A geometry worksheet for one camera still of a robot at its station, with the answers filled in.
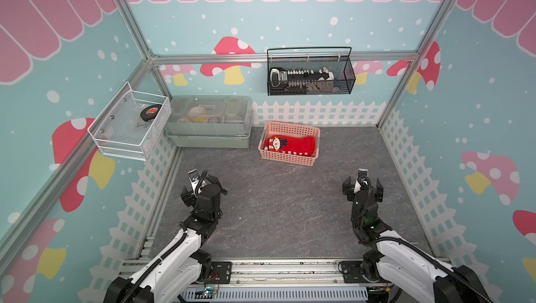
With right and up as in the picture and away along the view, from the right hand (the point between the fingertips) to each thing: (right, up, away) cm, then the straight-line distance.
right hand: (363, 178), depth 83 cm
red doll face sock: (-21, +14, +21) cm, 33 cm away
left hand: (-65, -2, -1) cm, 65 cm away
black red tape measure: (-83, +26, -5) cm, 87 cm away
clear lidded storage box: (-65, +25, +20) cm, 73 cm away
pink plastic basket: (-37, +23, +33) cm, 54 cm away
